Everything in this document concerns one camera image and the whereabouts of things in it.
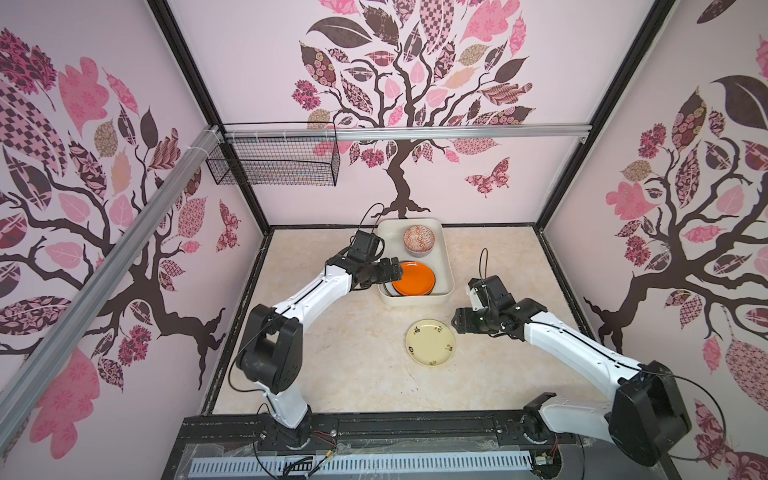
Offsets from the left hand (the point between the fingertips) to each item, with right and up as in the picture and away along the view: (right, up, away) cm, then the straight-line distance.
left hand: (391, 276), depth 88 cm
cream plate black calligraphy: (+12, -20, 0) cm, 23 cm away
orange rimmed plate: (+9, -2, +14) cm, 16 cm away
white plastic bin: (+1, +16, +23) cm, 28 cm away
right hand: (+20, -12, -4) cm, 24 cm away
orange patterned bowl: (+10, +12, +22) cm, 27 cm away
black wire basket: (-31, +39, +7) cm, 50 cm away
